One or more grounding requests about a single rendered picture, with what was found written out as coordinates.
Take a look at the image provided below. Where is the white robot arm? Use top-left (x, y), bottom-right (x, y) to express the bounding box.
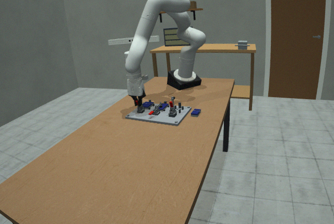
top-left (124, 0), bottom-right (206, 82)

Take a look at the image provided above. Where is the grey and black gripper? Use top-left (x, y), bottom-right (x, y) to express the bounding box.
top-left (127, 78), bottom-right (146, 106)

